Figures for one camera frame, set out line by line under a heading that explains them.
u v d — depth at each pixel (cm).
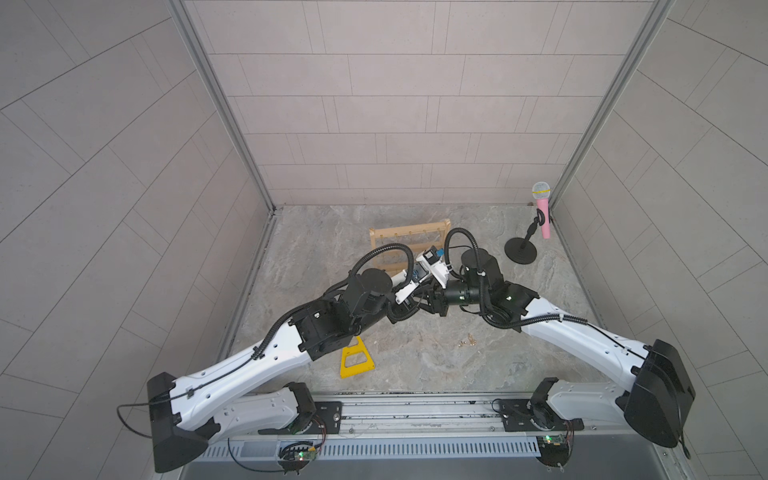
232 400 41
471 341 84
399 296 55
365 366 79
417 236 79
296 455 65
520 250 103
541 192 86
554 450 69
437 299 61
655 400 38
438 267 63
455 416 72
